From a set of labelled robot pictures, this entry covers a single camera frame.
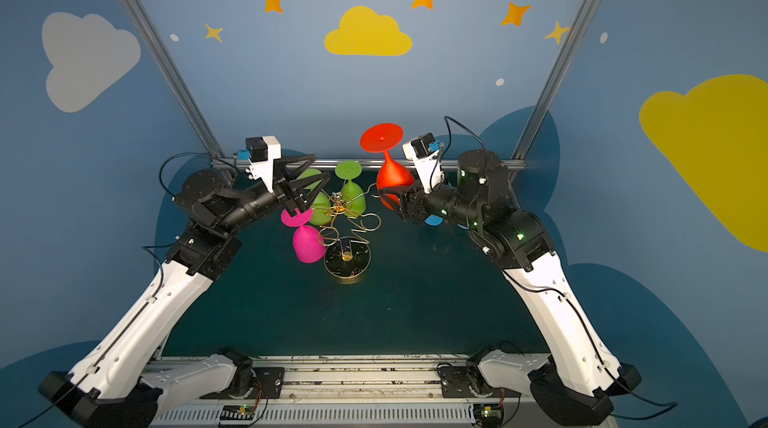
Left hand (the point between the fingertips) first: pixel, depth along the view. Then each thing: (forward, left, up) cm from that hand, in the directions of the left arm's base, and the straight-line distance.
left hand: (317, 160), depth 56 cm
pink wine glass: (0, +7, -31) cm, 31 cm away
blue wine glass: (+18, -41, -47) cm, 65 cm away
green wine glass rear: (+15, -3, -26) cm, 30 cm away
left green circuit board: (-36, +23, -52) cm, 67 cm away
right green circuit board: (-35, -40, -51) cm, 74 cm away
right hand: (-2, -16, -3) cm, 16 cm away
